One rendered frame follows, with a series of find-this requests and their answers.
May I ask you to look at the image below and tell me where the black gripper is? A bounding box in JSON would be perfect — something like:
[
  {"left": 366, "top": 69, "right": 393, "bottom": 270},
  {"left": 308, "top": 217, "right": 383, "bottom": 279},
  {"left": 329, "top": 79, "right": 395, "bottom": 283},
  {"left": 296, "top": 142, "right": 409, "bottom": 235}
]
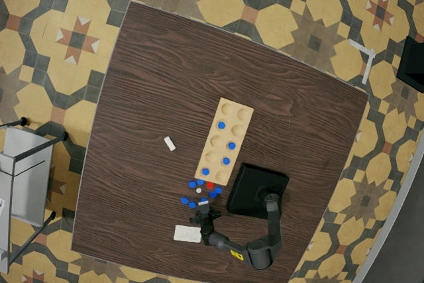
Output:
[{"left": 189, "top": 208, "right": 222, "bottom": 224}]

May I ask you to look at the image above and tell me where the white paper sheet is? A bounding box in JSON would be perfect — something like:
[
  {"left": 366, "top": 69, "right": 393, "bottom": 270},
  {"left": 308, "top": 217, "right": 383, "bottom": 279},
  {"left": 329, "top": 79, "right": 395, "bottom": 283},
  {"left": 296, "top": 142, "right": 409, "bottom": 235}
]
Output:
[{"left": 174, "top": 225, "right": 201, "bottom": 243}]

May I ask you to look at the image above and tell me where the beige tray with round pockets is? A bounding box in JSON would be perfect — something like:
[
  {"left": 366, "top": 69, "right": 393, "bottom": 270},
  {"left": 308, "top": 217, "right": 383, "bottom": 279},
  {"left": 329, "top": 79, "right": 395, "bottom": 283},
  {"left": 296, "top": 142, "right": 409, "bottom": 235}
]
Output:
[{"left": 195, "top": 97, "right": 254, "bottom": 186}]

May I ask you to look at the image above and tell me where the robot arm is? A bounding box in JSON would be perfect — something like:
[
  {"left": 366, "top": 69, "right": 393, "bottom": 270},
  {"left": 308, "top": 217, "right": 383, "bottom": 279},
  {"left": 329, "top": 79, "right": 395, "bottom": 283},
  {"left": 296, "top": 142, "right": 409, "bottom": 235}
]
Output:
[{"left": 195, "top": 185, "right": 282, "bottom": 271}]

